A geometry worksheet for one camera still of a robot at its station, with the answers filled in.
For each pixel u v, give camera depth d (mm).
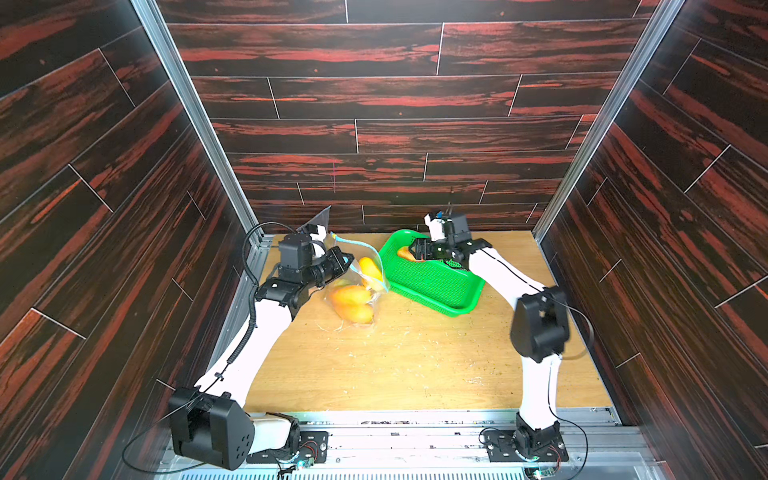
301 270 584
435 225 847
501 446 734
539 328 538
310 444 733
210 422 388
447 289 933
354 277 782
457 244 744
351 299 894
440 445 755
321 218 1081
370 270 818
